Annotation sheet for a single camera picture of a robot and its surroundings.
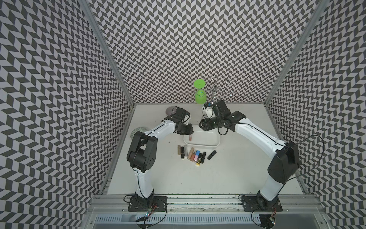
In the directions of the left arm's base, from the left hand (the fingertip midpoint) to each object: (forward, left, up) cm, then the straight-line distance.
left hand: (191, 132), depth 93 cm
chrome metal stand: (+13, -15, +25) cm, 32 cm away
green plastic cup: (+19, -6, +15) cm, 25 cm away
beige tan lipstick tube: (-11, 0, -6) cm, 13 cm away
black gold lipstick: (-11, +6, -6) cm, 14 cm away
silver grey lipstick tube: (-11, +4, -6) cm, 13 cm away
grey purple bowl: (+21, +17, -2) cm, 27 cm away
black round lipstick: (-15, -7, -6) cm, 18 cm away
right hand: (-3, -7, +11) cm, 14 cm away
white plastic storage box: (0, -6, -7) cm, 10 cm away
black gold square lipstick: (-17, -4, -5) cm, 18 cm away
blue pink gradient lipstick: (-14, -3, -5) cm, 15 cm away
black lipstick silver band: (-15, -11, -7) cm, 20 cm away
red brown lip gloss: (-15, 0, -6) cm, 16 cm away
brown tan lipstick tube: (-10, +8, -6) cm, 14 cm away
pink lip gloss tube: (-4, +1, -1) cm, 4 cm away
